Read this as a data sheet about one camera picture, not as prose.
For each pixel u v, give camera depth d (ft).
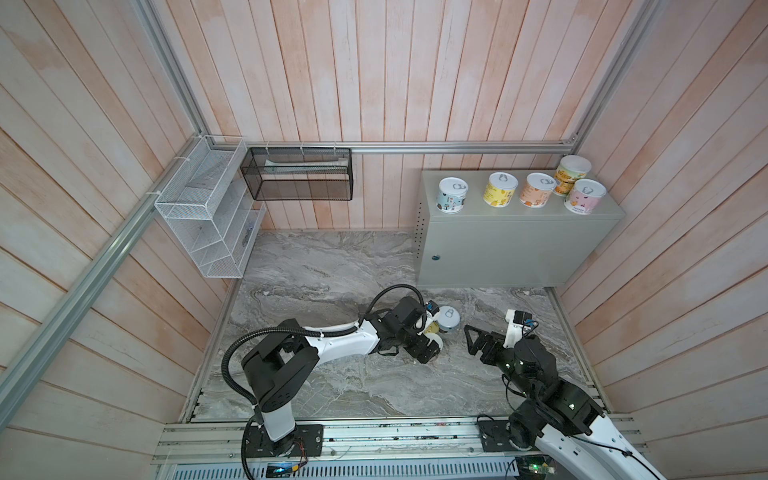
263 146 3.04
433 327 2.90
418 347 2.45
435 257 2.95
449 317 2.96
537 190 2.45
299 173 3.41
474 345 2.21
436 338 2.76
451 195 2.40
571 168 2.51
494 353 2.13
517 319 2.16
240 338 1.41
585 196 2.40
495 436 2.40
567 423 1.68
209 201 2.26
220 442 2.45
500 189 2.48
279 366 1.56
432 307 2.50
